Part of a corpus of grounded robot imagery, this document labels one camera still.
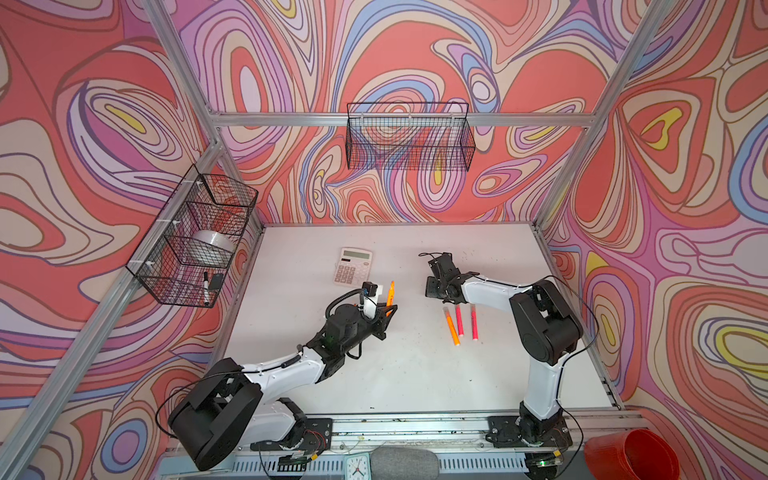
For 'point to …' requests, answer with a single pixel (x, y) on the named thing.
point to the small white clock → (357, 466)
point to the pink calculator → (353, 267)
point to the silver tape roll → (217, 239)
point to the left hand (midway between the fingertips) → (398, 306)
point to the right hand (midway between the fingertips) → (438, 293)
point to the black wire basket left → (188, 253)
